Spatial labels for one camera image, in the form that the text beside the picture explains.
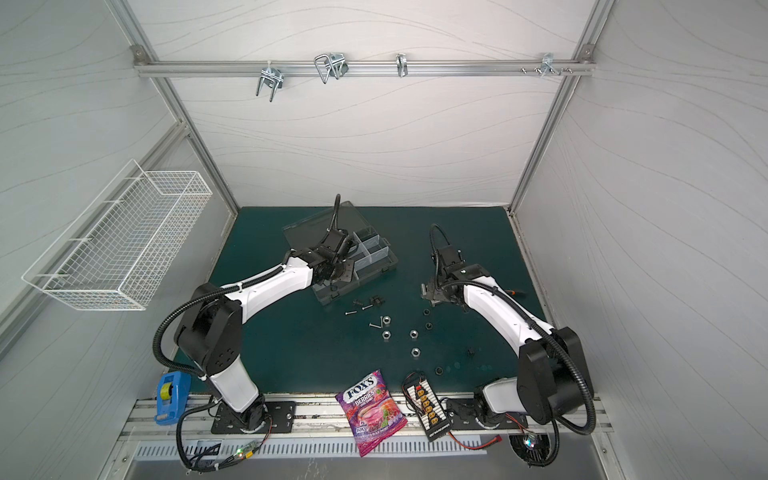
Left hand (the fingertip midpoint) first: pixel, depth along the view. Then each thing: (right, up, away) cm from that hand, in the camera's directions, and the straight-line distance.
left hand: (350, 263), depth 92 cm
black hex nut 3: (+36, -24, -8) cm, 44 cm away
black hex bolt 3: (+9, -12, +1) cm, 15 cm away
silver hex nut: (+11, -17, -2) cm, 21 cm away
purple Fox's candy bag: (+8, -35, -19) cm, 41 cm away
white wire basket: (-51, +5, -24) cm, 56 cm away
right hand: (+32, -6, -5) cm, 32 cm away
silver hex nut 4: (+20, -25, -8) cm, 33 cm away
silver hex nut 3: (+19, -21, -5) cm, 29 cm away
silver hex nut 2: (+11, -20, -5) cm, 24 cm away
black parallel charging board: (+23, -36, -20) cm, 47 cm away
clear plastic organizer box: (+7, +2, +9) cm, 12 cm away
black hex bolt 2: (+7, -12, +1) cm, 14 cm away
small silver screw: (-1, -15, -1) cm, 15 cm away
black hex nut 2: (+24, -19, -4) cm, 31 cm away
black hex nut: (+24, -15, -1) cm, 28 cm away
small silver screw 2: (+4, -14, +1) cm, 15 cm away
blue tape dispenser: (-43, -30, -17) cm, 55 cm away
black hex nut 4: (+26, -28, -12) cm, 40 cm away
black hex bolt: (+2, -12, +1) cm, 13 cm away
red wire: (+38, -40, -21) cm, 59 cm away
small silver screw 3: (+6, -18, -2) cm, 20 cm away
